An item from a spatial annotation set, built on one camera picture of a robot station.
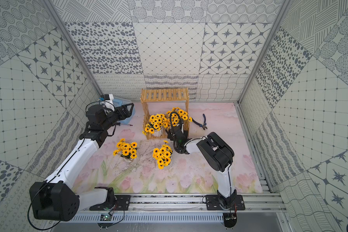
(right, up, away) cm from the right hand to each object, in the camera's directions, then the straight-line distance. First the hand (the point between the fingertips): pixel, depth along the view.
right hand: (176, 131), depth 100 cm
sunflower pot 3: (-12, +6, -15) cm, 20 cm away
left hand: (-24, +17, -24) cm, 38 cm away
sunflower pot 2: (-7, -9, -27) cm, 29 cm away
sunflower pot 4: (0, +10, -19) cm, 21 cm away
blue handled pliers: (+20, +3, +4) cm, 21 cm away
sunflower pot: (-26, -7, -24) cm, 37 cm away
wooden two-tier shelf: (-6, +28, +17) cm, 34 cm away
